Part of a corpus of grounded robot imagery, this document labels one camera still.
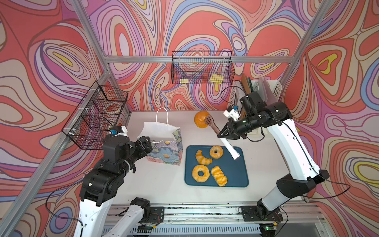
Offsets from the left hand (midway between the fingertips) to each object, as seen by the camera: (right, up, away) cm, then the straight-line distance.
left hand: (145, 141), depth 61 cm
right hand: (+32, 0, +1) cm, 32 cm away
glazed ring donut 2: (+25, -19, +25) cm, 40 cm away
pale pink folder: (+65, +27, +27) cm, 76 cm away
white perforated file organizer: (+81, +34, +44) cm, 98 cm away
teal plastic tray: (+46, -20, +23) cm, 55 cm away
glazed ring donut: (+35, -12, +30) cm, 48 cm away
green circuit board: (-3, -44, +10) cm, 45 cm away
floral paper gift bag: (+7, -1, +11) cm, 13 cm away
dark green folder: (+58, +30, +30) cm, 72 cm away
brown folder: (+56, +29, +32) cm, 70 cm away
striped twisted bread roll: (+35, -22, +21) cm, 47 cm away
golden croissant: (+26, -14, +27) cm, 40 cm away
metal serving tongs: (+28, +9, +10) cm, 32 cm away
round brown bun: (+24, +10, +13) cm, 29 cm away
